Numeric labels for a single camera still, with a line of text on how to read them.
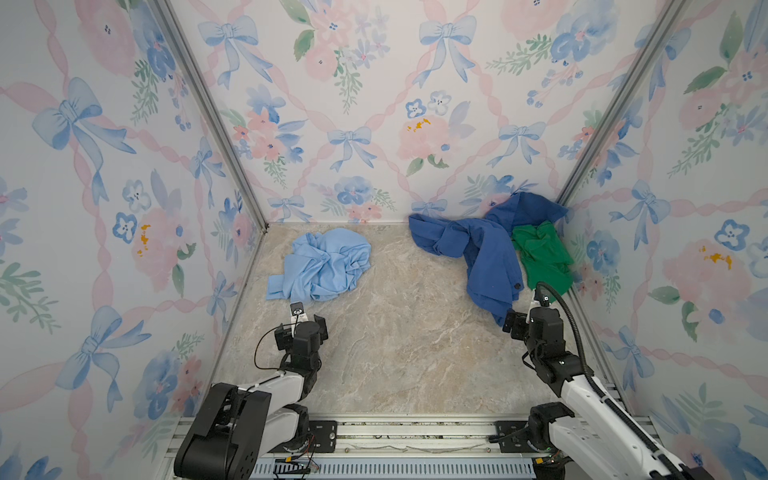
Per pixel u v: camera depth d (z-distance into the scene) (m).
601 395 0.52
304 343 0.68
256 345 0.90
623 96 0.82
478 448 0.74
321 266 0.99
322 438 0.74
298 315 0.75
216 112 0.88
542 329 0.63
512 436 0.73
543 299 0.69
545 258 1.07
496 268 0.95
